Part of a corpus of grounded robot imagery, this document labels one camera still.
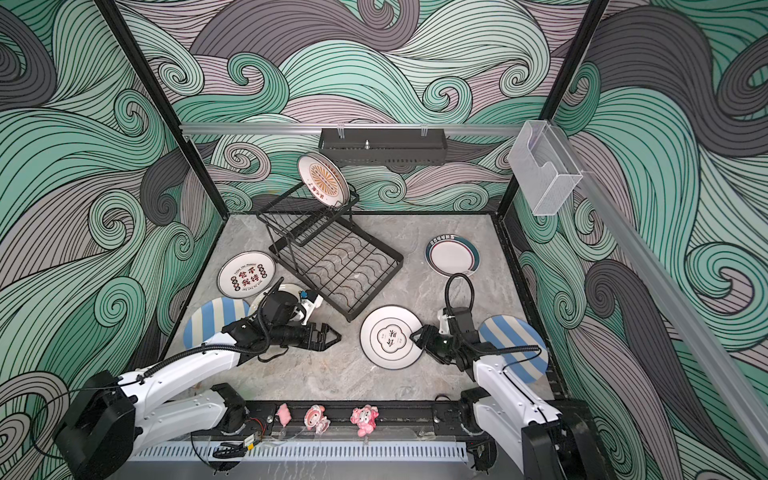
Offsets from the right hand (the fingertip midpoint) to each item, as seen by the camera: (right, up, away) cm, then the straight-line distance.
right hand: (417, 340), depth 85 cm
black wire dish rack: (-26, +22, +19) cm, 39 cm away
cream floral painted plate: (-38, +15, -21) cm, 46 cm away
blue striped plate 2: (+27, +2, +3) cm, 27 cm away
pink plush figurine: (-14, -13, -15) cm, 25 cm away
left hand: (-24, +3, -5) cm, 25 cm away
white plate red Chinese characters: (-57, +17, +16) cm, 62 cm away
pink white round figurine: (-27, -14, -14) cm, 33 cm away
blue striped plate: (-63, +5, +5) cm, 64 cm away
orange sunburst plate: (-28, +48, +5) cm, 56 cm away
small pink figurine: (-35, -14, -12) cm, 39 cm away
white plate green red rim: (+16, +24, +23) cm, 37 cm away
